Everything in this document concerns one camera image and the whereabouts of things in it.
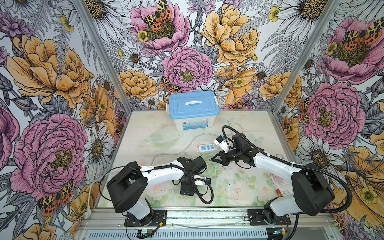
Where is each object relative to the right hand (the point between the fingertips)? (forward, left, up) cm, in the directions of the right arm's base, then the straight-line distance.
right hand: (214, 162), depth 83 cm
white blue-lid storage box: (+33, +11, +8) cm, 36 cm away
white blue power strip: (+14, +3, -7) cm, 16 cm away
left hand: (-8, +16, -8) cm, 20 cm away
